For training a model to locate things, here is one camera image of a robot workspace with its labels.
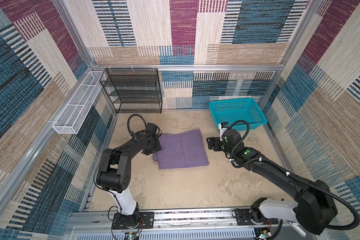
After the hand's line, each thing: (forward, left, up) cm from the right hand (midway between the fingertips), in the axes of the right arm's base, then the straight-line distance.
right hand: (215, 140), depth 84 cm
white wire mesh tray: (-1, +70, +19) cm, 73 cm away
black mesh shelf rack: (+43, +54, +3) cm, 69 cm away
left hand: (+3, +35, -12) cm, 37 cm away
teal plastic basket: (+30, -17, -7) cm, 35 cm away
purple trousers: (+2, +19, -13) cm, 23 cm away
